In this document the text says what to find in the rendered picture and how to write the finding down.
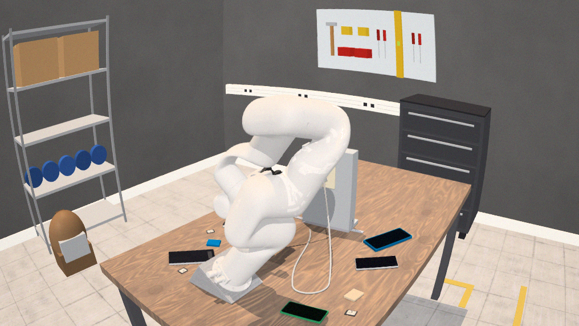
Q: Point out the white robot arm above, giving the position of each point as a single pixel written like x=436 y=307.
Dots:
x=260 y=210

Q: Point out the flat blue square block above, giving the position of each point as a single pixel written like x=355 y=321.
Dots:
x=213 y=242

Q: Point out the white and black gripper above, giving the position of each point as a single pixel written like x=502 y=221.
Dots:
x=267 y=171

